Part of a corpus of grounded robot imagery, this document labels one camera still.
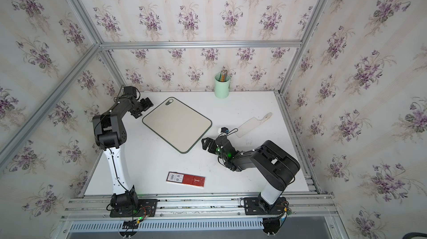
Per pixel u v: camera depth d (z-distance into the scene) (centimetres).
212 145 80
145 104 98
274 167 46
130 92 88
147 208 73
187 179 80
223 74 108
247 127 104
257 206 65
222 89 114
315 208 76
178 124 107
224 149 70
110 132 62
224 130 84
